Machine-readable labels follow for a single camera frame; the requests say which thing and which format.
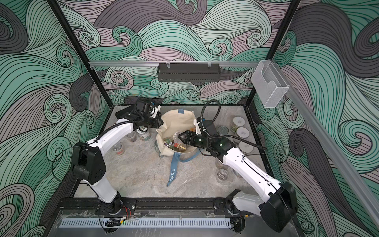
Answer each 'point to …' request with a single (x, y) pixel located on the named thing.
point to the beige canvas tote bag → (175, 120)
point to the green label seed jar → (237, 122)
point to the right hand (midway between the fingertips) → (182, 138)
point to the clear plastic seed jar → (175, 137)
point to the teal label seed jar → (143, 136)
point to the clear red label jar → (222, 175)
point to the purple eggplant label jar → (168, 142)
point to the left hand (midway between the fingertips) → (161, 120)
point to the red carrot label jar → (179, 147)
